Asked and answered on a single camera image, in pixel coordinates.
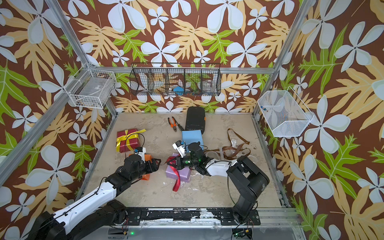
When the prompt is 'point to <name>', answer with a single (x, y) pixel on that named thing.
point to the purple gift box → (184, 174)
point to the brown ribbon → (236, 150)
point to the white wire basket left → (91, 88)
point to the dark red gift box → (134, 142)
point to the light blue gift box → (190, 136)
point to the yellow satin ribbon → (127, 137)
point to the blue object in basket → (179, 90)
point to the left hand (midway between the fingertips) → (157, 159)
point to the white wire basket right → (285, 114)
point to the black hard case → (195, 118)
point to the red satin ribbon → (177, 184)
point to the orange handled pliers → (174, 125)
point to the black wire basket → (175, 79)
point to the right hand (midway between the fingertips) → (167, 163)
